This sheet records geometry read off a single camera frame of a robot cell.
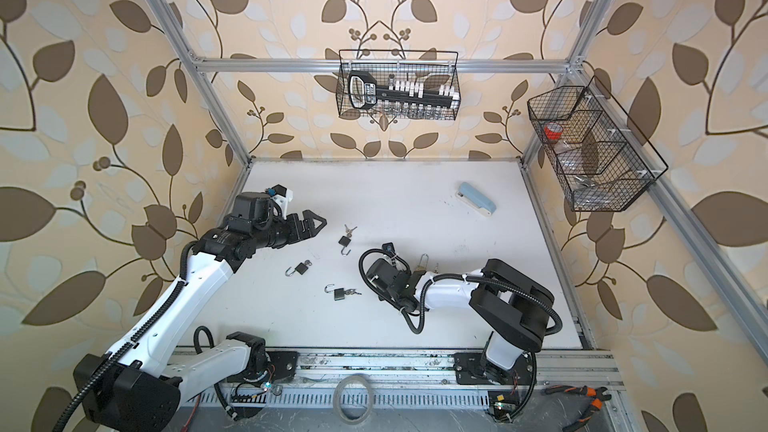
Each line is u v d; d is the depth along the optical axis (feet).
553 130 2.85
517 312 1.46
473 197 3.41
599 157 2.69
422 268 3.01
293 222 2.22
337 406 2.17
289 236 2.23
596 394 2.29
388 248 2.61
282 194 2.33
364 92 2.77
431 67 2.99
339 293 2.85
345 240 3.24
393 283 2.23
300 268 3.01
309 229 2.24
